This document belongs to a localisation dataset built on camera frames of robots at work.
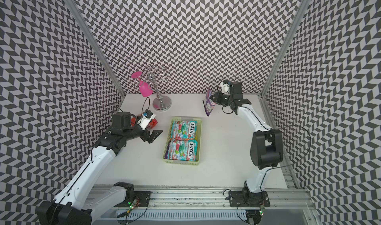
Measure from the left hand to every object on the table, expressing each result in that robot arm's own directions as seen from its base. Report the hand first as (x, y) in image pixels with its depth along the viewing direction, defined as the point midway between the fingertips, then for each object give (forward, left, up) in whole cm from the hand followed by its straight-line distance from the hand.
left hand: (154, 126), depth 77 cm
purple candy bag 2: (+17, -30, -2) cm, 35 cm away
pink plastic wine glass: (+33, +13, -5) cm, 36 cm away
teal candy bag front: (-7, -14, -13) cm, 20 cm away
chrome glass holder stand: (+34, +6, -20) cm, 40 cm away
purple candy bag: (-9, -5, -15) cm, 18 cm away
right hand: (+19, -30, +2) cm, 36 cm away
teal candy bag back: (+6, -14, -13) cm, 20 cm away
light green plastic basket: (+13, -23, -14) cm, 30 cm away
